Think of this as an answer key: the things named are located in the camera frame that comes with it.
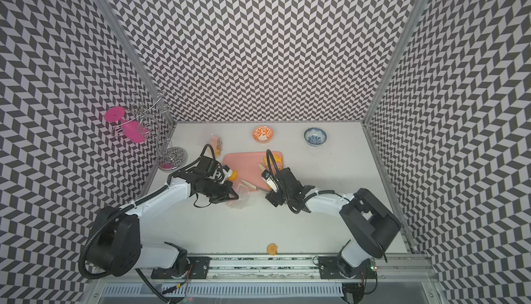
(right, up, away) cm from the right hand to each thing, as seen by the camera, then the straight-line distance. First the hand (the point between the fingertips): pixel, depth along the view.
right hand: (276, 188), depth 90 cm
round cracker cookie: (-2, -20, -13) cm, 24 cm away
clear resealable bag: (-30, +20, +14) cm, 39 cm away
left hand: (-16, -2, -8) cm, 18 cm away
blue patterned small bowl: (+21, +23, +19) cm, 37 cm away
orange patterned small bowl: (-7, +25, +21) cm, 33 cm away
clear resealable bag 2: (-13, -2, -7) cm, 15 cm away
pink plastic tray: (-14, +9, +11) cm, 20 cm away
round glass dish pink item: (-52, +12, +11) cm, 54 cm away
